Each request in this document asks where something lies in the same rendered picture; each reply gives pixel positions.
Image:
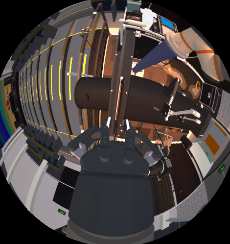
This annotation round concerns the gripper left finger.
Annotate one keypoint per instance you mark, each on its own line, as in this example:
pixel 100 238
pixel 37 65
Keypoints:
pixel 82 137

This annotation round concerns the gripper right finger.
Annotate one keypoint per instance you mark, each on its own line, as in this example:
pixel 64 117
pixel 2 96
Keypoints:
pixel 145 142

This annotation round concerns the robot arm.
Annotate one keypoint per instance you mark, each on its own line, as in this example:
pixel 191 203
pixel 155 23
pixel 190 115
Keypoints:
pixel 197 43

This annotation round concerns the black follow spot body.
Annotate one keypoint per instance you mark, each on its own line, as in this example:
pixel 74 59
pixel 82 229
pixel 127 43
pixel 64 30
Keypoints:
pixel 145 97

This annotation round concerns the dark seat row block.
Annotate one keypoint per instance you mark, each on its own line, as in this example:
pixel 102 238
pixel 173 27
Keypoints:
pixel 44 146

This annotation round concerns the black cylinder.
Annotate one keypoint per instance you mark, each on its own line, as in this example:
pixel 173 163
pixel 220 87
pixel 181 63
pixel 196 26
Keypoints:
pixel 186 143

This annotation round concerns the black sprung lever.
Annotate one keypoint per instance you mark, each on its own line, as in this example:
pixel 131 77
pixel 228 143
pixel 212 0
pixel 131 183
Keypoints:
pixel 173 88

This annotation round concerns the white peg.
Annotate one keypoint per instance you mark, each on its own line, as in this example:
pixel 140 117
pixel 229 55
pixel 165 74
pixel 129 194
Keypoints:
pixel 87 75
pixel 71 73

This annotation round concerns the green exit sign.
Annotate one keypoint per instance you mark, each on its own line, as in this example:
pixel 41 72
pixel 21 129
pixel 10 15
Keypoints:
pixel 61 211
pixel 222 168

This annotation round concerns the black flight case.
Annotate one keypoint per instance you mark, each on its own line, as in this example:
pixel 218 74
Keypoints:
pixel 210 97

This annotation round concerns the blue-screen monitor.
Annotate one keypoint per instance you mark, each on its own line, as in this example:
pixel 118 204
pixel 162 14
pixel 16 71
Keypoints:
pixel 167 22

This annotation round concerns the black box with red label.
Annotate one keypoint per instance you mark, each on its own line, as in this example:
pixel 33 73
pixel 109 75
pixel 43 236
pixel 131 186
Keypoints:
pixel 134 15

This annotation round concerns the teal box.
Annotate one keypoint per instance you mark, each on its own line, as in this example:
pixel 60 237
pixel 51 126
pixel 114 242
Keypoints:
pixel 133 4

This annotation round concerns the orange gel frame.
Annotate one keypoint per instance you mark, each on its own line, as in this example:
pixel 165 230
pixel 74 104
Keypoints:
pixel 119 99

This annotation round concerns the orange wall poster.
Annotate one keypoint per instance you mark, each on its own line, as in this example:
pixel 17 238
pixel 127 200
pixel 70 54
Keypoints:
pixel 212 143

